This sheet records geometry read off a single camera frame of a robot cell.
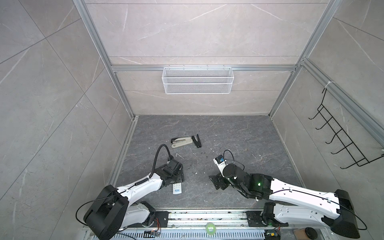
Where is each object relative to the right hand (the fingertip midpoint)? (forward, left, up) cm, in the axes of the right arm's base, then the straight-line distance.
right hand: (215, 171), depth 75 cm
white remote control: (-4, +21, -12) cm, 25 cm away
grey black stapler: (+27, +23, -12) cm, 37 cm away
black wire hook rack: (+3, -57, +17) cm, 59 cm away
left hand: (+5, +20, -13) cm, 25 cm away
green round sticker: (-23, +3, -15) cm, 27 cm away
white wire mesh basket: (+59, +9, +15) cm, 62 cm away
